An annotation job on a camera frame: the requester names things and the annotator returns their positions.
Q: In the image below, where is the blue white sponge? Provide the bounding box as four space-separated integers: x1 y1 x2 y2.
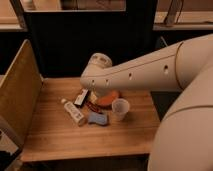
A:
88 112 108 126

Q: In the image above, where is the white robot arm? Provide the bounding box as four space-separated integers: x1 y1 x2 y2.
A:
80 33 213 171

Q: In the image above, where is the orange ceramic bowl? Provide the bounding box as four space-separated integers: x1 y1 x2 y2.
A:
96 91 120 107

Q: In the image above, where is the red brown snack wrapper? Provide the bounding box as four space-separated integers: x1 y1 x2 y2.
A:
86 101 102 113

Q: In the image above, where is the white plastic bottle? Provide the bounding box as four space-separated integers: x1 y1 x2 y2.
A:
61 98 86 126

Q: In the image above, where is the black back panel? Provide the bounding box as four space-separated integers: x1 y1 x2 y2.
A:
24 0 157 77

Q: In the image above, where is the wooden side panel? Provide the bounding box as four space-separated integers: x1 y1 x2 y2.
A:
0 39 42 147

